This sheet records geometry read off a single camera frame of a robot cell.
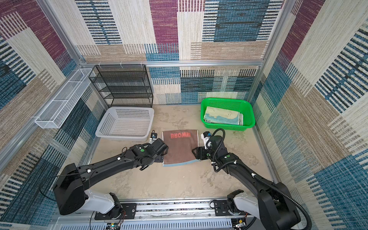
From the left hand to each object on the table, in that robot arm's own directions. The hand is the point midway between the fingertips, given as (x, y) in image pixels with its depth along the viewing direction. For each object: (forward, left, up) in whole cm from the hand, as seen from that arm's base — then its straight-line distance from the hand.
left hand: (156, 152), depth 83 cm
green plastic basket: (+42, -62, -5) cm, 75 cm away
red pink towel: (+11, -13, -9) cm, 19 cm away
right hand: (0, -24, -1) cm, 24 cm away
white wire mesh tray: (+10, +47, +23) cm, 53 cm away
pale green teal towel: (+32, -45, -5) cm, 55 cm away
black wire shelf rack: (+51, +29, +9) cm, 59 cm away
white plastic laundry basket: (+28, +23, -9) cm, 37 cm away
